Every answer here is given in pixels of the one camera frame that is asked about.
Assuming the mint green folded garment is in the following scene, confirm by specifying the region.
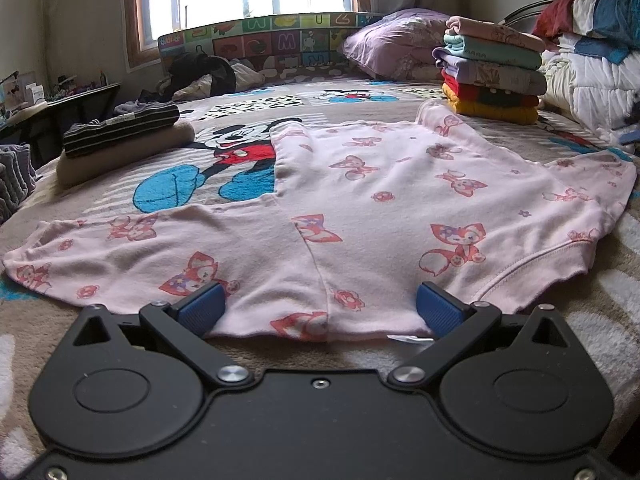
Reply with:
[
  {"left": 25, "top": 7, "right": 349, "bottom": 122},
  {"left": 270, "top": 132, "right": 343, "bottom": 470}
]
[{"left": 443, "top": 34, "right": 543, "bottom": 71}]

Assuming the pile of grey purple clothes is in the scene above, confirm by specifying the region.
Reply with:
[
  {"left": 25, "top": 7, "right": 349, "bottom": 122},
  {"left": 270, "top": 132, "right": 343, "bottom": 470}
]
[{"left": 0, "top": 144, "right": 38, "bottom": 223}]

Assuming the colourful alphabet headboard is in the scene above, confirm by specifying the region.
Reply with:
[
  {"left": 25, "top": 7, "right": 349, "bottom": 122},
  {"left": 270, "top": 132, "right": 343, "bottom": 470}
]
[{"left": 157, "top": 11, "right": 386, "bottom": 83}]

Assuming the white quilted duvet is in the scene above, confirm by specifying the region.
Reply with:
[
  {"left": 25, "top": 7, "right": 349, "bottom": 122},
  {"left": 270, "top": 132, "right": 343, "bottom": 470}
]
[{"left": 540, "top": 35, "right": 640, "bottom": 156}]

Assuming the dark striped folded garment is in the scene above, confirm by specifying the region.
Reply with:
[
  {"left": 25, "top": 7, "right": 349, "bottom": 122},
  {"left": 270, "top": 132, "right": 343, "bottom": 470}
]
[{"left": 63, "top": 101, "right": 181, "bottom": 159}]

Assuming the dark desk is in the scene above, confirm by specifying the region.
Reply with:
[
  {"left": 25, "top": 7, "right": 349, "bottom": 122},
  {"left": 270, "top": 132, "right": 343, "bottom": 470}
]
[{"left": 0, "top": 82, "right": 122, "bottom": 161}]

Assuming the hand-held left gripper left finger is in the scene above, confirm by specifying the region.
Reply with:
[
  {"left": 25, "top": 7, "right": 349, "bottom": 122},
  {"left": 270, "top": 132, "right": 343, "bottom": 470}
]
[{"left": 72, "top": 281, "right": 253, "bottom": 390}]

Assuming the cartoon printed blanket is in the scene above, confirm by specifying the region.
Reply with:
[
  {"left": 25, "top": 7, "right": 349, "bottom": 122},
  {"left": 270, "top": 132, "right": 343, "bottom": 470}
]
[{"left": 0, "top": 77, "right": 640, "bottom": 461}]

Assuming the cream cloth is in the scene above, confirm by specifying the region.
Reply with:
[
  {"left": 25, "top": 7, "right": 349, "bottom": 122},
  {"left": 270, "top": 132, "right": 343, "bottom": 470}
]
[{"left": 172, "top": 60, "right": 266, "bottom": 101}]

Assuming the black garment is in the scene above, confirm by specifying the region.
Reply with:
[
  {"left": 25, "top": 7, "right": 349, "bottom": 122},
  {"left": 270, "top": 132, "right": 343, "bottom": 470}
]
[{"left": 140, "top": 52, "right": 237, "bottom": 103}]

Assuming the pink printed shirt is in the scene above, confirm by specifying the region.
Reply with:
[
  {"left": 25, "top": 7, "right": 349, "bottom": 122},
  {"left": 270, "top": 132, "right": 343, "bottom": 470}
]
[{"left": 2, "top": 101, "right": 638, "bottom": 342}]

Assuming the white box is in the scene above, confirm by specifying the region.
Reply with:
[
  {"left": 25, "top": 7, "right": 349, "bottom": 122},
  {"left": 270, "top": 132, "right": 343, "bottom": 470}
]
[{"left": 22, "top": 82, "right": 48, "bottom": 106}]

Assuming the yellow folded garment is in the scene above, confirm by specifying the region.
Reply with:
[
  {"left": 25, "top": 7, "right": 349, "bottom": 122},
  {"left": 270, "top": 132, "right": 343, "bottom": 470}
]
[{"left": 442, "top": 84, "right": 540, "bottom": 126}]

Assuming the pink folded garment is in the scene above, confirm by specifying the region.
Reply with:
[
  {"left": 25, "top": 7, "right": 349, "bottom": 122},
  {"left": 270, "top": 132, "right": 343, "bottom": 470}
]
[{"left": 445, "top": 16, "right": 546, "bottom": 53}]

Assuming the beige folded garment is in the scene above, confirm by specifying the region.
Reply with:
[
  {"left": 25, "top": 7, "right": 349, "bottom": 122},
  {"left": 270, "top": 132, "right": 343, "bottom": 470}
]
[{"left": 55, "top": 122, "right": 196, "bottom": 190}]

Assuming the grey cloth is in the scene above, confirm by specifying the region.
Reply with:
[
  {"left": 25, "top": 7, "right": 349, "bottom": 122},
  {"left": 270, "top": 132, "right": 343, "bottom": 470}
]
[{"left": 114, "top": 100, "right": 151, "bottom": 117}]

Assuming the red folded garment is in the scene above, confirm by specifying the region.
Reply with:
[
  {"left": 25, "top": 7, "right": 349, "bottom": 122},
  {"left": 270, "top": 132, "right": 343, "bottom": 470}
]
[{"left": 441, "top": 70, "right": 543, "bottom": 109}]

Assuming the metal bed frame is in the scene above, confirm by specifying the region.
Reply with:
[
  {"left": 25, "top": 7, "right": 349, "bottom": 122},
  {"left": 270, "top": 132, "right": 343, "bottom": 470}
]
[{"left": 500, "top": 0, "right": 571, "bottom": 26}]

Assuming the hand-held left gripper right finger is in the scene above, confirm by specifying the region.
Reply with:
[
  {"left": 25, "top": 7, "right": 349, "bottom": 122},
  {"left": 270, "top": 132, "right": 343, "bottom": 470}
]
[{"left": 387, "top": 281, "right": 571, "bottom": 388}]

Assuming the purple pillow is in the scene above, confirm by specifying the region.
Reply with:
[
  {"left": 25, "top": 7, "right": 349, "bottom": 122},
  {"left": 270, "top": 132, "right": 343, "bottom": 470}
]
[{"left": 337, "top": 8, "right": 453, "bottom": 81}]

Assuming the lavender folded garment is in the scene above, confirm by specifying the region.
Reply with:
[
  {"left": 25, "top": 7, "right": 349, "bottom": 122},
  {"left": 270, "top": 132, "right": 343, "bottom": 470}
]
[{"left": 432, "top": 47, "right": 548, "bottom": 95}]

